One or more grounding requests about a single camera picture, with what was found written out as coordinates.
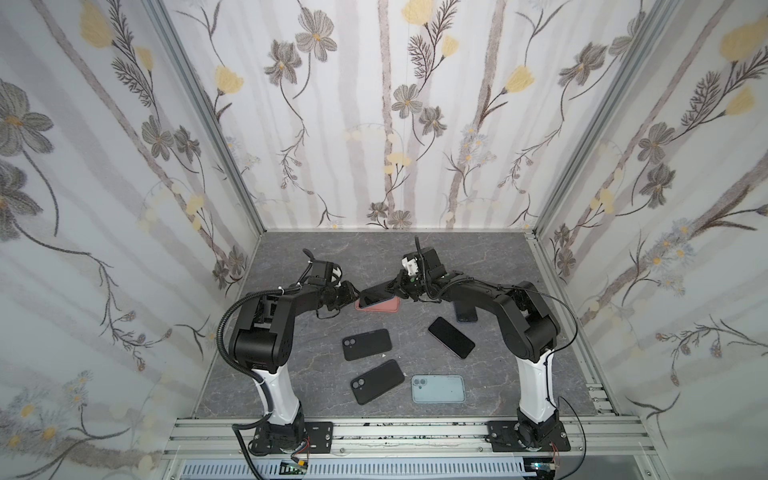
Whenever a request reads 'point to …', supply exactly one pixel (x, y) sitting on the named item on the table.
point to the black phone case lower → (375, 382)
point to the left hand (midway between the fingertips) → (354, 287)
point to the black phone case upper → (365, 344)
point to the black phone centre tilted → (460, 344)
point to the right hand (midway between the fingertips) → (378, 278)
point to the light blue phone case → (435, 389)
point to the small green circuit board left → (299, 468)
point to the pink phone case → (391, 305)
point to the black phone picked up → (374, 294)
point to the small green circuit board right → (544, 466)
